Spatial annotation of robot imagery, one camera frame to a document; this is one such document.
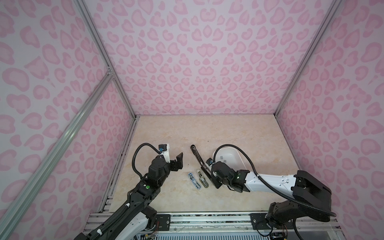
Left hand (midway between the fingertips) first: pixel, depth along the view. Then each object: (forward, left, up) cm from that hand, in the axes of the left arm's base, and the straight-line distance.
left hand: (176, 151), depth 79 cm
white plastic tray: (+6, -33, -18) cm, 38 cm away
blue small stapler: (-11, -10, -18) cm, 23 cm away
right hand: (-8, -19, -14) cm, 25 cm away
